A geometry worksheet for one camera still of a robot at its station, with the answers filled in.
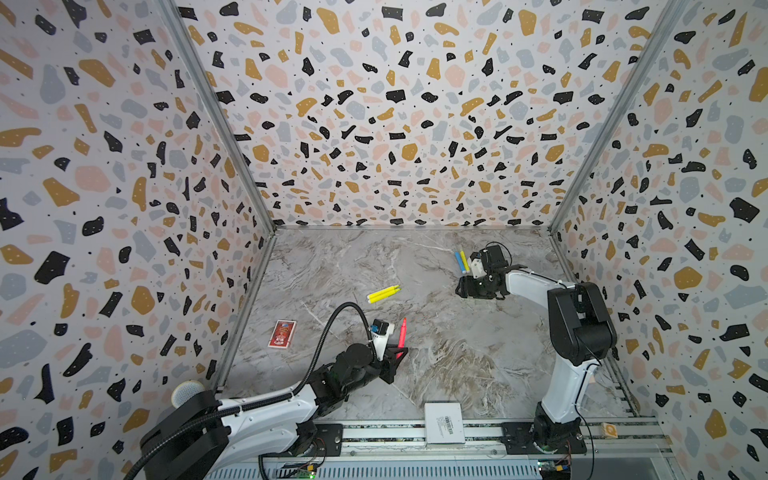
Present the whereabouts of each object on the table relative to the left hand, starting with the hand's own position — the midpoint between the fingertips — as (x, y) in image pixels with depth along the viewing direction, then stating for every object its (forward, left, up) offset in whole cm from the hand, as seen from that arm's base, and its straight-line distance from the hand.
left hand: (407, 347), depth 77 cm
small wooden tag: (-18, -51, -11) cm, 55 cm away
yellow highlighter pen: (+25, +8, -13) cm, 29 cm away
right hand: (+25, -19, -8) cm, 32 cm away
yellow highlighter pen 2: (+22, +8, -12) cm, 27 cm away
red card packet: (+9, +37, -10) cm, 40 cm away
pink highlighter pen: (+2, +2, +1) cm, 2 cm away
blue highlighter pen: (+37, -21, -12) cm, 44 cm away
